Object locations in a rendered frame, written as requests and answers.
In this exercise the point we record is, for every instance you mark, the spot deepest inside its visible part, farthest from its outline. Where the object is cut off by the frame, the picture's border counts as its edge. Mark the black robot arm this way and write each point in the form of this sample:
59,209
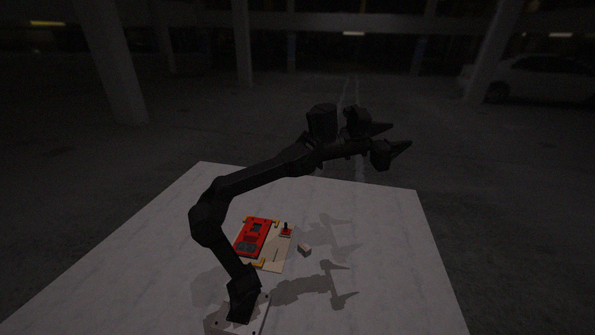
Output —
208,214

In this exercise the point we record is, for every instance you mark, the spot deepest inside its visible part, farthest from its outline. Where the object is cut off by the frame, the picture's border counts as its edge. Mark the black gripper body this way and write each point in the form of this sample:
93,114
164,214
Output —
379,150

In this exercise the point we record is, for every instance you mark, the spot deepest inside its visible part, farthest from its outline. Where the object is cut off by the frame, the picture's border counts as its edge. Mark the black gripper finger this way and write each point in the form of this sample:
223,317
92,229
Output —
398,147
375,128

